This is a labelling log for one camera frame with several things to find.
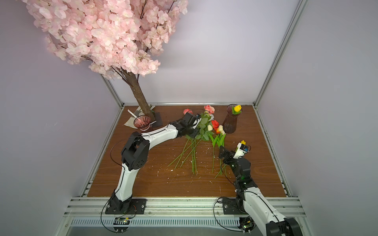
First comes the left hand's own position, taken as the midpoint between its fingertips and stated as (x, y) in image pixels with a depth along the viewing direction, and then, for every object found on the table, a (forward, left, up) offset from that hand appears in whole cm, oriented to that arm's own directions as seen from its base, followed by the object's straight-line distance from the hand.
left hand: (198, 129), depth 96 cm
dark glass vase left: (-1, +35, +9) cm, 36 cm away
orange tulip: (-6, -14, -4) cm, 16 cm away
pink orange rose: (+14, -8, +6) cm, 17 cm away
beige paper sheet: (+11, +53, -8) cm, 54 cm away
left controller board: (-51, +39, -11) cm, 65 cm away
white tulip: (-5, -11, -6) cm, 13 cm away
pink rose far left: (+19, +9, -2) cm, 21 cm away
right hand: (-15, -16, +4) cm, 22 cm away
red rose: (+7, -13, -3) cm, 15 cm away
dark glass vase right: (+2, -21, +2) cm, 22 cm away
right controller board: (-50, -24, -8) cm, 56 cm away
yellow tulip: (-2, -21, +23) cm, 31 cm away
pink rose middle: (-3, -2, -5) cm, 6 cm away
